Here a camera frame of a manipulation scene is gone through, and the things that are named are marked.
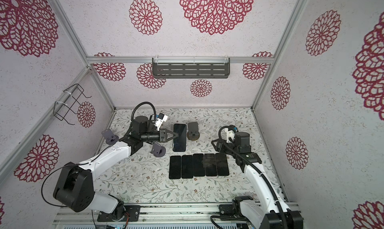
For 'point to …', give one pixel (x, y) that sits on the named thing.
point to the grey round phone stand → (110, 138)
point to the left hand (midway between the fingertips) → (177, 137)
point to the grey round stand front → (158, 150)
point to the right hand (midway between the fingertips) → (215, 141)
